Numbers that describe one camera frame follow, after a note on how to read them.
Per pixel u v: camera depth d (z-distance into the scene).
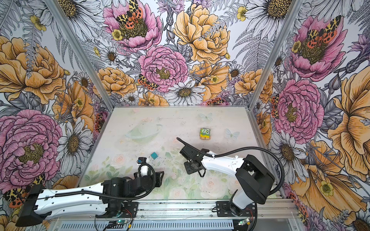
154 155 0.92
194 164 0.62
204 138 0.99
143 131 1.08
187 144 0.62
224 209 0.74
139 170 0.65
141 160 0.67
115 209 0.64
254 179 0.44
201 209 0.76
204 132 0.99
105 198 0.50
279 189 0.46
